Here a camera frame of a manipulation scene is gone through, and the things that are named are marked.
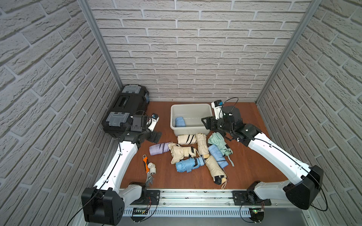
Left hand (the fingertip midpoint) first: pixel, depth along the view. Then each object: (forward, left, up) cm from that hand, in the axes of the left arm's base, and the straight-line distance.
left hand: (154, 128), depth 81 cm
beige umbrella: (-4, -29, -11) cm, 32 cm away
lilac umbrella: (-6, -2, -14) cm, 16 cm away
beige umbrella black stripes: (0, -20, -13) cm, 24 cm away
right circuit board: (-41, -56, -18) cm, 71 cm away
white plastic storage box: (+22, -20, -19) cm, 35 cm away
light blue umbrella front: (-17, -20, -13) cm, 30 cm away
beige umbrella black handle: (-22, -37, -12) cm, 45 cm away
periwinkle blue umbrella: (-9, -37, -14) cm, 41 cm away
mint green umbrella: (-1, -39, -10) cm, 40 cm away
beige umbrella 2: (-10, -15, -12) cm, 21 cm away
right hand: (+1, -31, +9) cm, 32 cm away
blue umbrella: (+16, -15, -15) cm, 27 cm away
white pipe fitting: (-18, +1, -15) cm, 24 cm away
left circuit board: (-39, +6, -21) cm, 44 cm away
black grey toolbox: (+26, +19, -1) cm, 32 cm away
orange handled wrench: (-23, +2, -17) cm, 29 cm away
